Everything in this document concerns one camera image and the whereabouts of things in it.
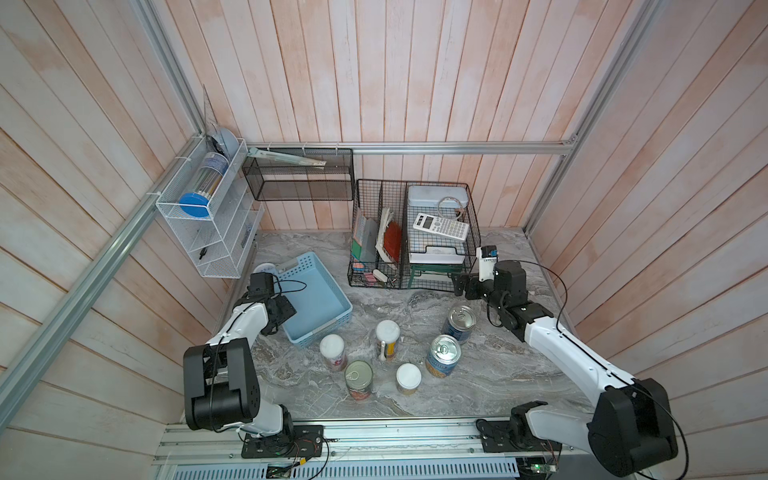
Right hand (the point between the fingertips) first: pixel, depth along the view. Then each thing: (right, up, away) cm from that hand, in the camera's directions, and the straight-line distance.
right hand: (465, 270), depth 86 cm
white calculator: (-5, +14, +7) cm, 16 cm away
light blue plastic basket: (-45, -12, +12) cm, 48 cm away
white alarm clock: (-66, 0, +19) cm, 68 cm away
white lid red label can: (-38, -20, -8) cm, 44 cm away
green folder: (-7, 0, +13) cm, 15 cm away
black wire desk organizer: (-15, +11, +7) cm, 19 cm away
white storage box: (-6, +24, +12) cm, 28 cm away
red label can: (-31, -26, -12) cm, 42 cm away
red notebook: (-20, +10, +21) cm, 31 cm away
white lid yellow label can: (-23, -16, -6) cm, 29 cm away
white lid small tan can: (-18, -28, -9) cm, 34 cm away
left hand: (-55, -15, +6) cm, 58 cm away
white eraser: (-25, -2, +18) cm, 31 cm away
